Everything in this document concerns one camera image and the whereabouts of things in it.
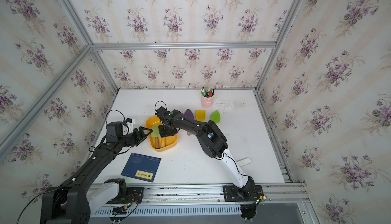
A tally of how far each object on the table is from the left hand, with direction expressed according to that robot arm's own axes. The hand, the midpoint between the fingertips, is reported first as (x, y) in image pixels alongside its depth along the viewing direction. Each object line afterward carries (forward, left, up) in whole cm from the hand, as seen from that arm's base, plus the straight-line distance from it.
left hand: (150, 133), depth 82 cm
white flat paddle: (-12, -52, -9) cm, 54 cm away
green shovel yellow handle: (+19, -39, -11) cm, 45 cm away
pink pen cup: (+28, -33, -6) cm, 44 cm away
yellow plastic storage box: (0, -7, -10) cm, 12 cm away
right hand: (+4, -6, -10) cm, 12 cm away
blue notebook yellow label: (-14, +5, -11) cm, 19 cm away
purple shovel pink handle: (+22, -21, -11) cm, 32 cm away
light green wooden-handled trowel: (+5, 0, -10) cm, 11 cm away
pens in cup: (+33, -34, -1) cm, 47 cm away
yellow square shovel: (+21, -29, -11) cm, 37 cm away
